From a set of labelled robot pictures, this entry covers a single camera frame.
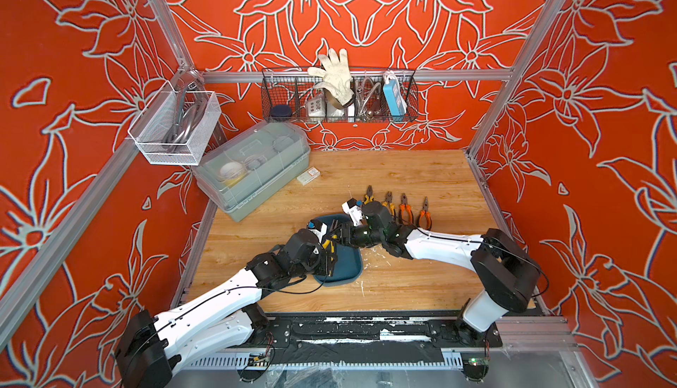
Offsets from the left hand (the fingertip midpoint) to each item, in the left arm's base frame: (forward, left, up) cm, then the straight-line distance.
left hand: (338, 257), depth 76 cm
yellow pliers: (+5, +4, 0) cm, 6 cm away
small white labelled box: (+40, +15, -10) cm, 43 cm away
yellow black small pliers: (+28, -18, -10) cm, 34 cm away
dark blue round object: (+50, +25, +15) cm, 58 cm away
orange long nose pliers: (+24, -32, -10) cm, 41 cm away
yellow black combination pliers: (+31, -10, -11) cm, 34 cm away
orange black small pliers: (+27, -25, -11) cm, 38 cm away
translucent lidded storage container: (+24, +40, +7) cm, 47 cm away
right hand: (+4, +4, +1) cm, 6 cm away
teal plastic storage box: (+2, -4, -13) cm, 14 cm away
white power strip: (+48, +12, +18) cm, 53 cm away
